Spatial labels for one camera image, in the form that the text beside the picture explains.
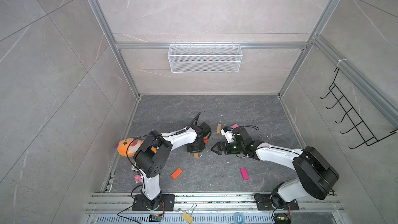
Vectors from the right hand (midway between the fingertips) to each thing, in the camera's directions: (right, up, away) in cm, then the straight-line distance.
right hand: (218, 149), depth 85 cm
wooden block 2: (-13, -4, +2) cm, 13 cm away
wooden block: (+2, +11, +16) cm, 19 cm away
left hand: (-10, -1, +6) cm, 12 cm away
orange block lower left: (-23, -12, -3) cm, 26 cm away
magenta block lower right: (+14, -13, -2) cm, 19 cm away
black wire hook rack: (+55, +12, -27) cm, 62 cm away
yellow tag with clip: (-15, -27, -16) cm, 35 cm away
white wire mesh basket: (-7, +56, +16) cm, 59 cm away
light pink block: (+13, +11, +15) cm, 23 cm away
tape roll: (+8, -28, -15) cm, 33 cm away
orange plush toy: (-53, +2, -2) cm, 53 cm away
